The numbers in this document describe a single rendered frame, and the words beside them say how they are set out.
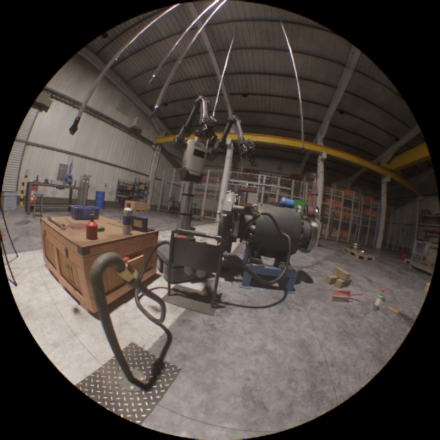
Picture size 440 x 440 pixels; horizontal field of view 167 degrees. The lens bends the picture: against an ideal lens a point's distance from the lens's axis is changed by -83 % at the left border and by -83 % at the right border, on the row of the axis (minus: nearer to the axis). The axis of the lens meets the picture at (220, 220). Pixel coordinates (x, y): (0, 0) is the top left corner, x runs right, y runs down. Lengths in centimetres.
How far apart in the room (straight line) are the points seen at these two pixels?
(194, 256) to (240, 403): 93
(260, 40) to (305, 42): 193
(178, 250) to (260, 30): 810
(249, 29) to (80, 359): 876
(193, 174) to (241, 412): 180
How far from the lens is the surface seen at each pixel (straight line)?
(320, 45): 849
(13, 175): 862
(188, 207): 160
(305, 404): 89
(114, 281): 113
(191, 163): 160
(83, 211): 166
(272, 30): 804
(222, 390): 80
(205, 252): 104
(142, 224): 127
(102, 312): 45
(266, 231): 156
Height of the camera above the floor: 74
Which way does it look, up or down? 4 degrees down
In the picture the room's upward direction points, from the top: 9 degrees clockwise
